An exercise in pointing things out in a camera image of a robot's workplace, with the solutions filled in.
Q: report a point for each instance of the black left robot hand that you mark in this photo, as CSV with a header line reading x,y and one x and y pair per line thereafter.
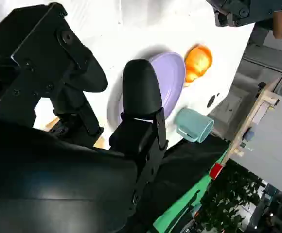
x,y
231,12

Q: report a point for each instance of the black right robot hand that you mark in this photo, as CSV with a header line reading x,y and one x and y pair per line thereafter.
x,y
58,182

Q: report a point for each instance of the grey machine housing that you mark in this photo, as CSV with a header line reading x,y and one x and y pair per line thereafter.
x,y
257,63

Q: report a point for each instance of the orange and white bread roll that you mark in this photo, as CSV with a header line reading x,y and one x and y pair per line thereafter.
x,y
199,63

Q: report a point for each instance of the lilac plate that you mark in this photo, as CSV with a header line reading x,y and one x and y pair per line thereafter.
x,y
170,80

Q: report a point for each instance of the pale green mug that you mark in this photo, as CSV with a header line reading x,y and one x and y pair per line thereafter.
x,y
192,121

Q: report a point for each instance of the green board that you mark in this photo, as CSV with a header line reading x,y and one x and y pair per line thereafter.
x,y
177,208

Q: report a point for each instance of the black cloth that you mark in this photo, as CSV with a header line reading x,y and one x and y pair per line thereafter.
x,y
189,165

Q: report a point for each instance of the grey cabinet panel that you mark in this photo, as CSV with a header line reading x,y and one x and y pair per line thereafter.
x,y
274,145

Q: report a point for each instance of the red block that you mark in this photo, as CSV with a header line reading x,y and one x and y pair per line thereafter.
x,y
216,171

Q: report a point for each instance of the green leafy plant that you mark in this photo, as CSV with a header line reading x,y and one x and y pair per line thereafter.
x,y
231,201

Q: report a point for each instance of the wooden frame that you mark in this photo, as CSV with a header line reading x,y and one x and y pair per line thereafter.
x,y
252,116

